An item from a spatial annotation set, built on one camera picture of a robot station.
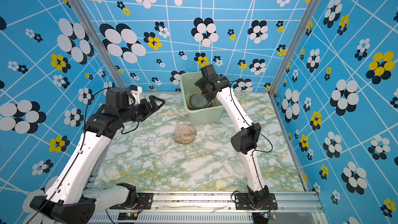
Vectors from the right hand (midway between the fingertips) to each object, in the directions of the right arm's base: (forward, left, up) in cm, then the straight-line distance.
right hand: (201, 88), depth 88 cm
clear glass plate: (+9, +4, -20) cm, 22 cm away
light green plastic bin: (-9, -7, -14) cm, 18 cm away
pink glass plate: (-15, +11, -25) cm, 31 cm away
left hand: (-20, +17, +10) cm, 28 cm away
